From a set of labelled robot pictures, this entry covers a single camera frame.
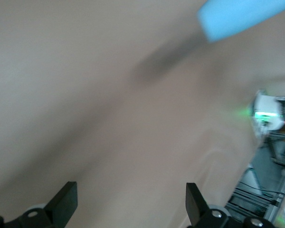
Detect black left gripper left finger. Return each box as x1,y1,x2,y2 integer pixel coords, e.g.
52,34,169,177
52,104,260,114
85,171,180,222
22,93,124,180
4,181,78,228

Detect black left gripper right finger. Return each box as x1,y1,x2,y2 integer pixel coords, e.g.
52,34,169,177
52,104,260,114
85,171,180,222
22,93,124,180
185,182,230,228

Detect light blue object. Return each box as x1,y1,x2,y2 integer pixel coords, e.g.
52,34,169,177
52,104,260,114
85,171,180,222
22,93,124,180
196,0,285,44

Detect brown table cover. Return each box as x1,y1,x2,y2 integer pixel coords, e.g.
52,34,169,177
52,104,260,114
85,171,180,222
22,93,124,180
0,0,285,228

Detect aluminium frame rails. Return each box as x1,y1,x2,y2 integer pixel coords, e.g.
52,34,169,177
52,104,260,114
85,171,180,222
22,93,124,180
227,132,285,228

